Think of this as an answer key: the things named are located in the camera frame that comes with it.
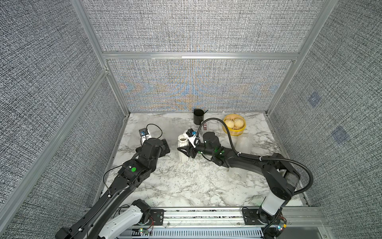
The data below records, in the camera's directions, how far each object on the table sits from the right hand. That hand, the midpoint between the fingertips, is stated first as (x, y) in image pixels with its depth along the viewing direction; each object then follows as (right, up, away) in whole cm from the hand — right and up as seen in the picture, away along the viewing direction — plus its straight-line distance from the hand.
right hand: (180, 140), depth 78 cm
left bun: (+34, +10, +28) cm, 45 cm away
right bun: (+40, +10, +28) cm, 50 cm away
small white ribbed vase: (+2, 0, -5) cm, 6 cm away
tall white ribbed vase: (+38, -4, +14) cm, 40 cm away
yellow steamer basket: (+37, +4, +25) cm, 45 cm away
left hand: (-9, 0, -6) cm, 11 cm away
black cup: (+12, +15, +31) cm, 36 cm away
